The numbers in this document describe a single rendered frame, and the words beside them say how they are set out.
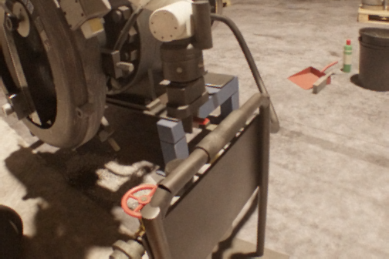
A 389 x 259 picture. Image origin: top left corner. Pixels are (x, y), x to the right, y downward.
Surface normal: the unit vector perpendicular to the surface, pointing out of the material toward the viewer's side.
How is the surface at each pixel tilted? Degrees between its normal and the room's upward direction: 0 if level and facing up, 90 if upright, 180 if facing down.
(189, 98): 90
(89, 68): 93
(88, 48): 84
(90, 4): 67
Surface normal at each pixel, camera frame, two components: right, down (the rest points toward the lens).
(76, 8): -0.55, 0.42
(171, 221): 0.83, 0.16
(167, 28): -0.35, 0.44
